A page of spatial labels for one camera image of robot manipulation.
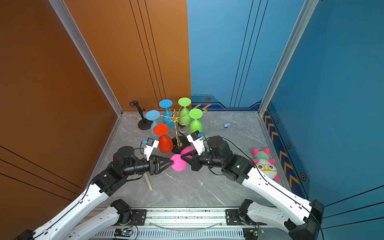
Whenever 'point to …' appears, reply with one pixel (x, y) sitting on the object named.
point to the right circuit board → (252, 233)
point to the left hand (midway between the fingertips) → (171, 160)
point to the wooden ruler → (148, 181)
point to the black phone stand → (145, 123)
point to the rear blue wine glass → (167, 118)
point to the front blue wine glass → (153, 115)
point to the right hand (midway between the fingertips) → (183, 157)
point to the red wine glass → (165, 144)
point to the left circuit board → (123, 232)
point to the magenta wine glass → (179, 164)
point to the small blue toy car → (226, 125)
